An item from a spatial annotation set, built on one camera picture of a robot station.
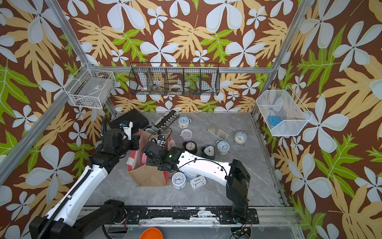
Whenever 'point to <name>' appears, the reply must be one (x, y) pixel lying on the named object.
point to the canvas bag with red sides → (146, 175)
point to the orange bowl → (151, 233)
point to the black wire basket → (175, 78)
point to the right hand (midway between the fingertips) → (147, 159)
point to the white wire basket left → (89, 88)
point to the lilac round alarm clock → (186, 134)
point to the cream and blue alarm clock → (183, 122)
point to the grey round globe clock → (240, 137)
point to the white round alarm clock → (178, 180)
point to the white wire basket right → (282, 112)
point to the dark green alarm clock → (208, 152)
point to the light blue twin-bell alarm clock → (223, 147)
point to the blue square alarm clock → (190, 176)
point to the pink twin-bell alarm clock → (144, 159)
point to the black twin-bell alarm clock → (190, 146)
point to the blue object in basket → (274, 120)
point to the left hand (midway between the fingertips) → (139, 134)
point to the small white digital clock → (198, 181)
